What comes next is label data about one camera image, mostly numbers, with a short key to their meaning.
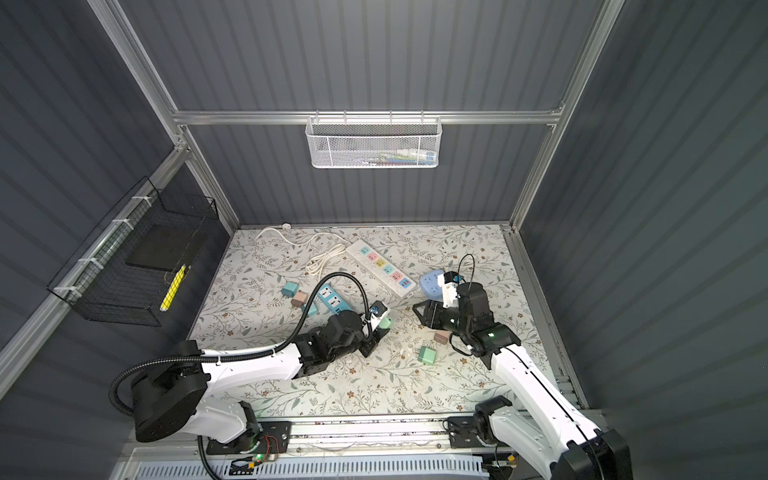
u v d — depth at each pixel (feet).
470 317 1.97
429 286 3.25
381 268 3.44
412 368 2.77
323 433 2.48
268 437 2.38
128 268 2.36
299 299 3.22
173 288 2.28
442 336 2.91
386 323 2.57
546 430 1.37
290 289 3.29
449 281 2.36
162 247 2.51
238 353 1.67
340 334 2.02
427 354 2.82
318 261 3.45
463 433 2.41
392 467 2.53
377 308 2.28
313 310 3.14
